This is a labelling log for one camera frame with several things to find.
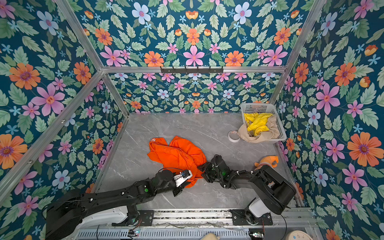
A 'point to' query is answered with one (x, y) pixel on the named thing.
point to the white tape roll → (234, 136)
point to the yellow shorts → (257, 122)
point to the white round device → (298, 235)
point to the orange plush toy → (271, 160)
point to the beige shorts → (248, 136)
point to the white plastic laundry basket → (264, 108)
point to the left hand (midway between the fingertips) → (191, 179)
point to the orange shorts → (179, 154)
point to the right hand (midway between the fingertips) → (197, 169)
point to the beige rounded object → (210, 236)
